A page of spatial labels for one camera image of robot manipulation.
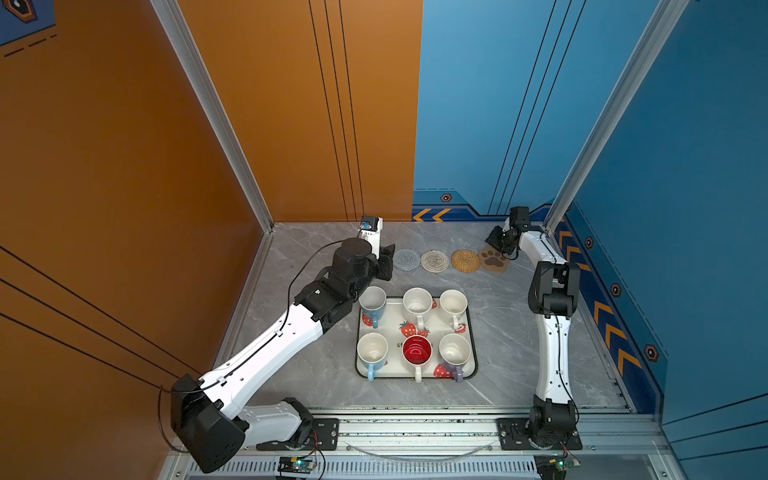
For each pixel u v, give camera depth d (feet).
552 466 2.31
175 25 2.33
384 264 2.07
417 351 2.81
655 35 2.38
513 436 2.38
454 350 2.84
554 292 2.24
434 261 3.56
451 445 2.38
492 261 3.57
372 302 3.01
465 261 3.57
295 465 2.33
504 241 3.26
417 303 3.14
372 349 2.77
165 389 1.31
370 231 1.97
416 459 2.32
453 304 3.04
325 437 2.41
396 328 3.00
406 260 3.56
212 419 1.23
